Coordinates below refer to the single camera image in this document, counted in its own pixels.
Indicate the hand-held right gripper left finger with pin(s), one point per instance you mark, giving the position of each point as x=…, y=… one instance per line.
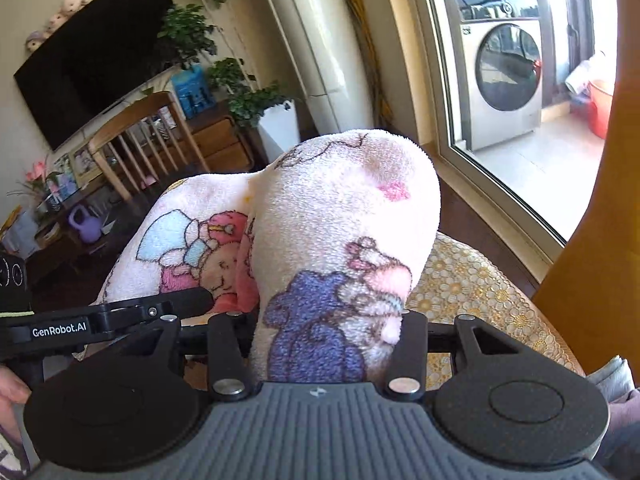
x=227, y=340

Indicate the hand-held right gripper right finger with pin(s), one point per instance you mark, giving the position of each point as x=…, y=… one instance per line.
x=412, y=340

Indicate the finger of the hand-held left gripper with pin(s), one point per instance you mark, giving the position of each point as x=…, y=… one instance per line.
x=115, y=320

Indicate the pink cartoon print fleece pants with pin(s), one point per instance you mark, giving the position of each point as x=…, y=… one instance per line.
x=325, y=220

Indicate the person's left hand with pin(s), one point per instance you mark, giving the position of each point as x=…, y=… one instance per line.
x=12, y=387

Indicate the grey gift bag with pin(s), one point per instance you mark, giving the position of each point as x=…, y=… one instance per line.
x=17, y=232

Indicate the dark patterned vase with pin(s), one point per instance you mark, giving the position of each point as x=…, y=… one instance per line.
x=52, y=202

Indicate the purple kettlebell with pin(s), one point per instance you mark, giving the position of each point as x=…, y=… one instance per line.
x=85, y=230

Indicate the pink flower bouquet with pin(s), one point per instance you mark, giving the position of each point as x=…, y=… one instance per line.
x=37, y=172

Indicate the princess picture card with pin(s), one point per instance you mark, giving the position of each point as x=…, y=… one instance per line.
x=66, y=175

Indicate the dark wooden TV cabinet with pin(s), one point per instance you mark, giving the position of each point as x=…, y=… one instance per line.
x=215, y=140

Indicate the orange wooden chair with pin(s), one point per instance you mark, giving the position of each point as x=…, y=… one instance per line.
x=600, y=260

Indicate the wooden chair with black seat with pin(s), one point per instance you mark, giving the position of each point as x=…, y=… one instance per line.
x=135, y=112

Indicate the white planter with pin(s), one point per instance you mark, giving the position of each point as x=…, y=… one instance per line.
x=280, y=130

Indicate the grey garment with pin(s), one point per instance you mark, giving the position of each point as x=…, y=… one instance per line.
x=620, y=410

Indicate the black curved television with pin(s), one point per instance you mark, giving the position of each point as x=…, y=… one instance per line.
x=90, y=70

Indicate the sliding glass door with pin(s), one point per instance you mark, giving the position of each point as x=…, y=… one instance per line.
x=430, y=110

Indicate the purple-haired plush doll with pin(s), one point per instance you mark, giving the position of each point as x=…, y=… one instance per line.
x=36, y=41

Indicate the blue boxes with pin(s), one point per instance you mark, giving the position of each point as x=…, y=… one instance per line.
x=190, y=90

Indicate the silver washing machine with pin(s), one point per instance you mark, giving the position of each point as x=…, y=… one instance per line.
x=500, y=110

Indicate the pink plush doll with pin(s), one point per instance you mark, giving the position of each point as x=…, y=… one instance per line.
x=74, y=2
x=57, y=22

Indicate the red bucket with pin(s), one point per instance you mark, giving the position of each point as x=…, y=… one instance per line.
x=600, y=110

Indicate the green potted tree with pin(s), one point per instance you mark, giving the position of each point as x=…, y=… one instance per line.
x=185, y=30

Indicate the yellow curtain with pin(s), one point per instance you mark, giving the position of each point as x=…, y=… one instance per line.
x=367, y=35

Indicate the cream standing air conditioner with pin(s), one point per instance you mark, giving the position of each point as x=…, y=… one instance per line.
x=310, y=35

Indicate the white bag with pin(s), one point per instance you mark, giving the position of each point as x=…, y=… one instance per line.
x=585, y=75

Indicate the yellow photo frame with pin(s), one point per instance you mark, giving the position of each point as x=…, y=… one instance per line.
x=85, y=160

